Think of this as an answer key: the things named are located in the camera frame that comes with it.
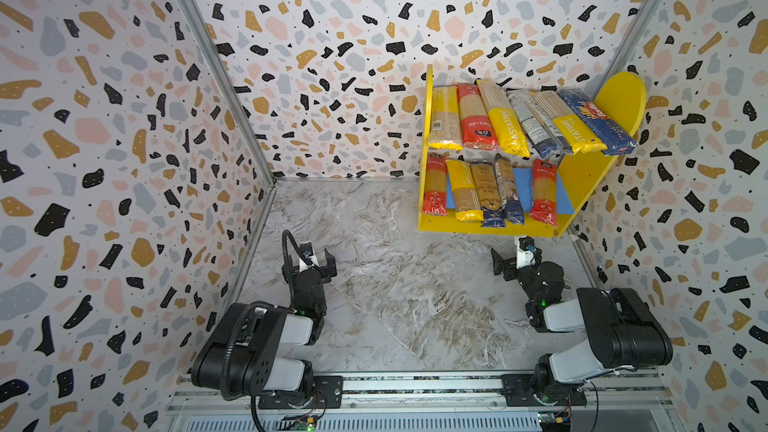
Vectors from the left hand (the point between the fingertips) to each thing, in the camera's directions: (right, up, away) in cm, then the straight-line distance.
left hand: (307, 249), depth 87 cm
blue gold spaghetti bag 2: (+62, +19, +11) cm, 66 cm away
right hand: (+59, +2, +3) cm, 59 cm away
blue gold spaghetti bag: (+55, +10, +3) cm, 56 cm away
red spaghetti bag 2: (+73, +17, +9) cm, 75 cm away
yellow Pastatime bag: (+48, +13, +5) cm, 49 cm away
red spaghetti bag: (+38, +19, +12) cm, 44 cm away
